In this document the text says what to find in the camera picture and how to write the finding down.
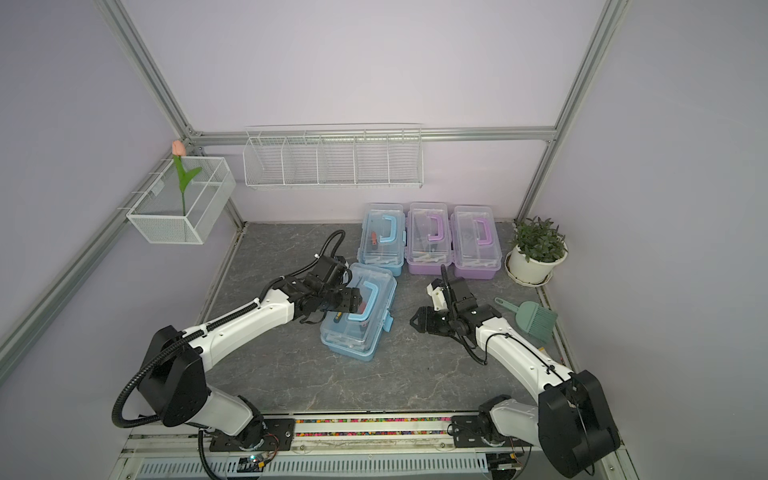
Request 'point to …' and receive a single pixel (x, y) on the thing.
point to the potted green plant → (537, 247)
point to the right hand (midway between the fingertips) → (417, 320)
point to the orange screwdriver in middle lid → (374, 238)
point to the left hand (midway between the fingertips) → (349, 301)
